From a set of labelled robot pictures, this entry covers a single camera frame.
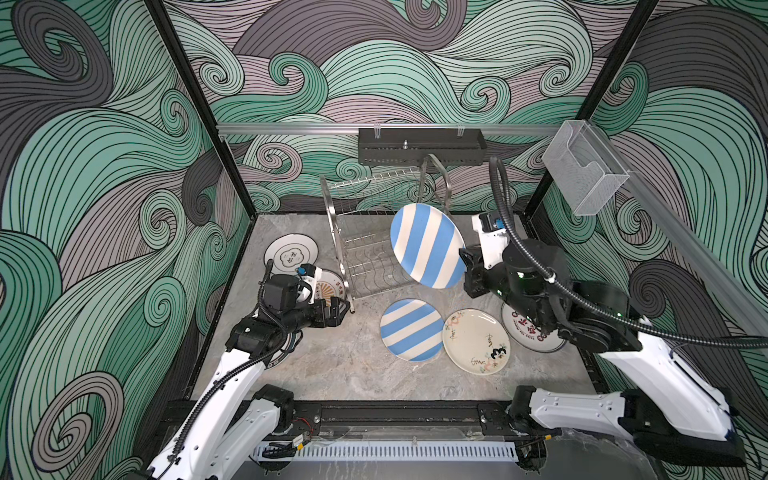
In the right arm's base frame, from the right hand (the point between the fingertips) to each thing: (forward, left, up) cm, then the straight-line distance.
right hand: (463, 253), depth 57 cm
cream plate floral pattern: (-3, -12, -40) cm, 42 cm away
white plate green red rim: (-4, +43, -39) cm, 58 cm away
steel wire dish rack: (+25, +22, -14) cm, 36 cm away
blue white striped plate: (+1, +7, -40) cm, 41 cm away
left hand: (0, +28, -22) cm, 35 cm away
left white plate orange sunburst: (+16, +33, -40) cm, 54 cm away
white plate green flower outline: (+29, +50, -39) cm, 70 cm away
